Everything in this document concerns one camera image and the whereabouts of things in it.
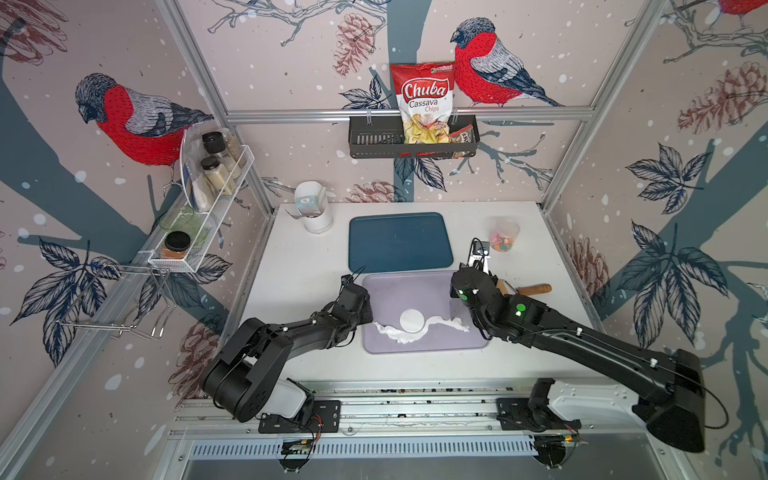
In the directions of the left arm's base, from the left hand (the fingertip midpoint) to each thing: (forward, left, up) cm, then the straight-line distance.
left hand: (371, 301), depth 93 cm
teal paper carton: (+32, +23, +11) cm, 41 cm away
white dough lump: (-11, -9, -1) cm, 14 cm away
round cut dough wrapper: (-5, -13, -3) cm, 14 cm away
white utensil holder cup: (+31, +20, +3) cm, 37 cm away
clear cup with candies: (+23, -46, +5) cm, 52 cm away
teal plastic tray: (+26, -9, -2) cm, 27 cm away
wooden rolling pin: (+4, -44, 0) cm, 44 cm away
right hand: (0, -24, +21) cm, 32 cm away
